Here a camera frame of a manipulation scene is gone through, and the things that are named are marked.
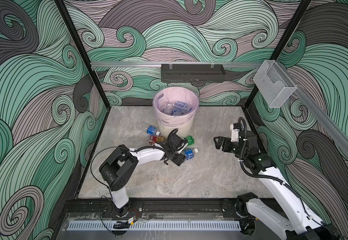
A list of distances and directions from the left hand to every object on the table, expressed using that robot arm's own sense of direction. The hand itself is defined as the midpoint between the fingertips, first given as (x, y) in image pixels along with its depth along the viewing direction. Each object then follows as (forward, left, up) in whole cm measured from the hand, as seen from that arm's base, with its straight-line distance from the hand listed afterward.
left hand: (180, 156), depth 90 cm
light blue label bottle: (+26, +2, +15) cm, 30 cm away
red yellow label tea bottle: (+10, +17, +2) cm, 20 cm away
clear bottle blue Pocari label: (+18, +19, +2) cm, 26 cm away
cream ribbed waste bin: (+10, -1, +19) cm, 22 cm away
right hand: (+2, -21, +17) cm, 27 cm away
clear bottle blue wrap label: (+1, -6, +3) cm, 6 cm away
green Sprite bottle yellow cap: (+11, -7, +1) cm, 13 cm away
